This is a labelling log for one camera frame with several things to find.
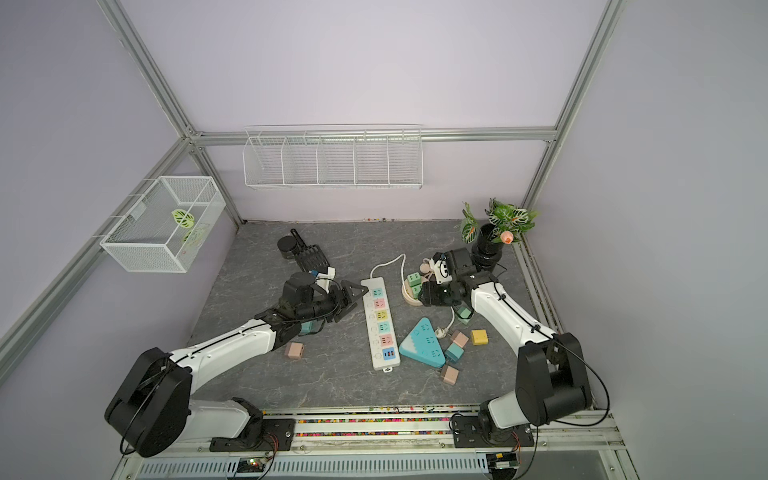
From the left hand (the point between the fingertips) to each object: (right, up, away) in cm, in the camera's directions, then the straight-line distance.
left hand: (364, 298), depth 80 cm
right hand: (+18, 0, +7) cm, 19 cm away
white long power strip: (+4, -12, +9) cm, 15 cm away
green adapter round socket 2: (+14, +4, +15) cm, 21 cm away
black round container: (-32, +15, +29) cm, 45 cm away
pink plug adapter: (+24, -21, +1) cm, 32 cm away
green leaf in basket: (-48, +22, -1) cm, 53 cm away
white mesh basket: (-55, +19, 0) cm, 58 cm away
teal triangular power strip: (+17, -14, +5) cm, 22 cm away
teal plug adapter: (+25, -16, +4) cm, 30 cm away
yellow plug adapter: (+33, -13, +7) cm, 36 cm away
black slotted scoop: (-22, +11, +25) cm, 35 cm away
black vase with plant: (+39, +21, +3) cm, 44 cm away
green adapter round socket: (+15, +1, +13) cm, 20 cm away
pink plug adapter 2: (-20, -15, +4) cm, 26 cm away
